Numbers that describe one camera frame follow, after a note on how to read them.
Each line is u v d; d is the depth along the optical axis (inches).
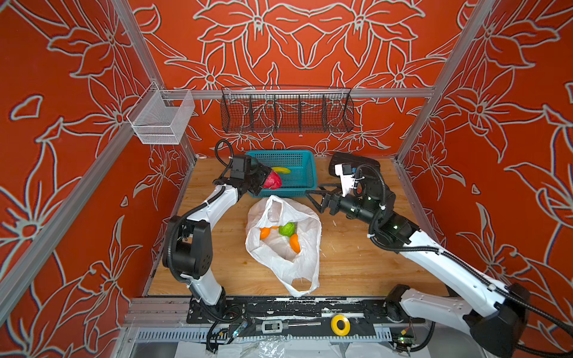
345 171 22.9
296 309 29.3
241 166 27.6
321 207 22.8
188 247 18.7
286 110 38.4
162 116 36.7
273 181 33.8
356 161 42.5
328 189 26.9
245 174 27.6
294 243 32.4
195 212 19.6
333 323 27.5
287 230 34.1
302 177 43.7
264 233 34.8
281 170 44.2
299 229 33.0
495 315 14.7
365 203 20.6
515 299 14.8
